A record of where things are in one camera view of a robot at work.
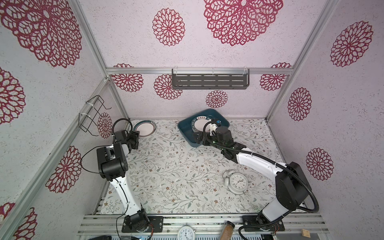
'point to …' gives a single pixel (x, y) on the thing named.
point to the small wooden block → (306, 233)
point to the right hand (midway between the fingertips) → (198, 132)
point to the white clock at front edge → (186, 233)
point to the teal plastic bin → (186, 132)
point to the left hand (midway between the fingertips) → (139, 137)
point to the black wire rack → (87, 121)
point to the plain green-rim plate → (146, 128)
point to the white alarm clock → (237, 183)
